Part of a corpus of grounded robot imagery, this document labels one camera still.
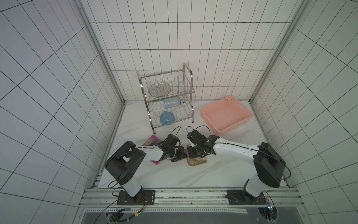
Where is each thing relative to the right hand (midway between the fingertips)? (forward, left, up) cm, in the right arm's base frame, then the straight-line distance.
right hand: (184, 156), depth 83 cm
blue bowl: (+29, +15, +1) cm, 32 cm away
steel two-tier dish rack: (+26, +11, +26) cm, 38 cm away
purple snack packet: (+8, +21, +1) cm, 23 cm away
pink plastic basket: (+36, -31, -2) cm, 47 cm away
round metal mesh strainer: (+35, +19, +23) cm, 46 cm away
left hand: (+1, 0, -4) cm, 5 cm away
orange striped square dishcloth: (-3, -6, +1) cm, 6 cm away
